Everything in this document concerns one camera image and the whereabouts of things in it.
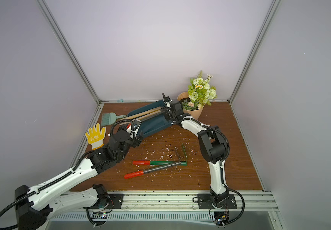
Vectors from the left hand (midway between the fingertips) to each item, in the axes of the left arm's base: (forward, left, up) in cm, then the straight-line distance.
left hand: (136, 127), depth 73 cm
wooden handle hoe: (+26, +4, -20) cm, 33 cm away
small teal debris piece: (+49, +28, -28) cm, 62 cm away
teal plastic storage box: (+23, -5, -29) cm, 38 cm away
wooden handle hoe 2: (+31, -11, -21) cm, 39 cm away
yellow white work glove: (+8, +36, -27) cm, 46 cm away
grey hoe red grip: (+20, 0, -18) cm, 27 cm away
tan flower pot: (+18, -35, -11) cm, 41 cm away
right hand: (+24, -15, -11) cm, 30 cm away
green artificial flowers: (+25, -36, +2) cm, 44 cm away
